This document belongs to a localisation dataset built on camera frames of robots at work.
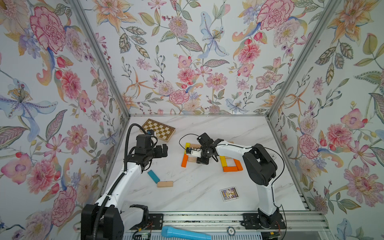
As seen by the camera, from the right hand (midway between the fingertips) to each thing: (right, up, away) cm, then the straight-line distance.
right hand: (198, 155), depth 98 cm
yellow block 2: (+16, -3, -3) cm, 16 cm away
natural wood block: (-4, -2, -4) cm, 6 cm away
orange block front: (+18, -8, -5) cm, 21 cm away
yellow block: (-8, +6, +4) cm, 11 cm away
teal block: (-27, -11, -10) cm, 31 cm away
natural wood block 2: (-20, -15, -11) cm, 27 cm away
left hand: (-21, +8, -14) cm, 26 cm away
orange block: (-9, -3, -3) cm, 10 cm away
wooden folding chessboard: (-26, +15, +9) cm, 31 cm away
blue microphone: (-14, -30, -30) cm, 45 cm away
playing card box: (+16, -18, -17) cm, 29 cm away
